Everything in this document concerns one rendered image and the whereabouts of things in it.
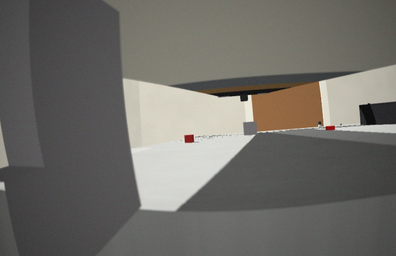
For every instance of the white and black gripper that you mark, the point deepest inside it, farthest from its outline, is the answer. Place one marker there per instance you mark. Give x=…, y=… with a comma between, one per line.
x=244, y=97

